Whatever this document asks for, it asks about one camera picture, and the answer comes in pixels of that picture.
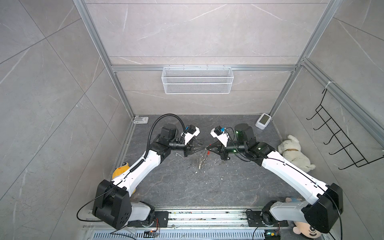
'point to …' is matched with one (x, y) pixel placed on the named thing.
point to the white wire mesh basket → (197, 80)
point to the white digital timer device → (263, 121)
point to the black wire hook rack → (357, 157)
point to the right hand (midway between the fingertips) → (208, 146)
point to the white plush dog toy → (291, 149)
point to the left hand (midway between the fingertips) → (202, 142)
